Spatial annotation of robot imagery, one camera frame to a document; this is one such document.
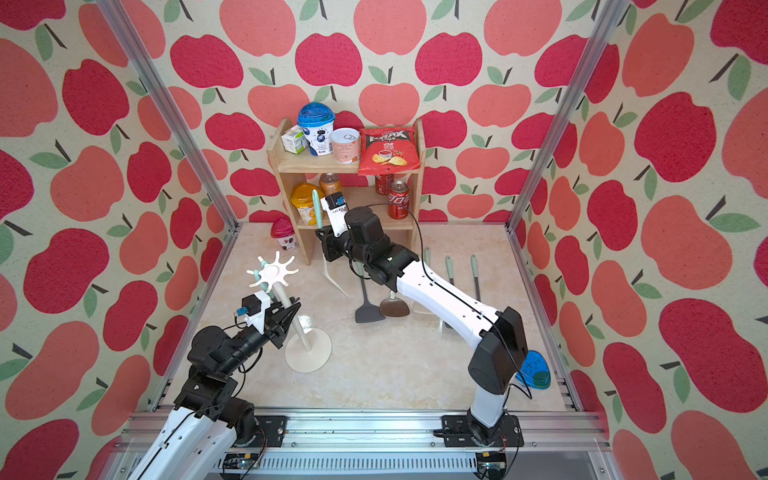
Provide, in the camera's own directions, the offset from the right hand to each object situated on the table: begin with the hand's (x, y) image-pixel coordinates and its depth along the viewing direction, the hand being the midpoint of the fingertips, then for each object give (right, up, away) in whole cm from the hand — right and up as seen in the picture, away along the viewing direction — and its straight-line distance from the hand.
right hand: (320, 234), depth 72 cm
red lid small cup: (-21, +3, +34) cm, 40 cm away
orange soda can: (-1, +17, +17) cm, 24 cm away
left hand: (-5, -17, -3) cm, 18 cm away
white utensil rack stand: (-7, -33, +14) cm, 37 cm away
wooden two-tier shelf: (+7, +17, +32) cm, 37 cm away
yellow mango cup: (-8, +11, +12) cm, 18 cm away
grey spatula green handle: (+10, -24, +22) cm, 34 cm away
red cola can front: (+20, +11, +14) cm, 27 cm away
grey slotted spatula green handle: (+48, -13, +31) cm, 59 cm away
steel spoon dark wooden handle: (+19, -23, +26) cm, 39 cm away
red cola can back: (+16, +18, +24) cm, 34 cm away
